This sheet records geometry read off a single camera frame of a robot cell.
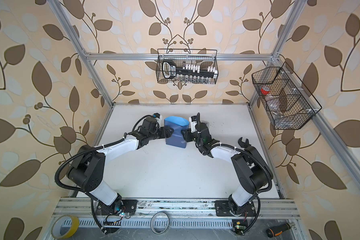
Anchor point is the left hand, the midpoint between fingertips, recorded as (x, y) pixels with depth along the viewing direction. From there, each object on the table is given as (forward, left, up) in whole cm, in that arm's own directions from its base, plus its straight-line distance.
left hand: (170, 129), depth 89 cm
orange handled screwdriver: (-47, -53, -11) cm, 72 cm away
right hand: (0, -9, -1) cm, 9 cm away
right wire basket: (+4, -62, +20) cm, 65 cm away
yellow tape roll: (-47, +48, -9) cm, 68 cm away
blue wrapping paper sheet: (+4, -4, 0) cm, 6 cm away
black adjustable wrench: (-2, -48, -12) cm, 50 cm away
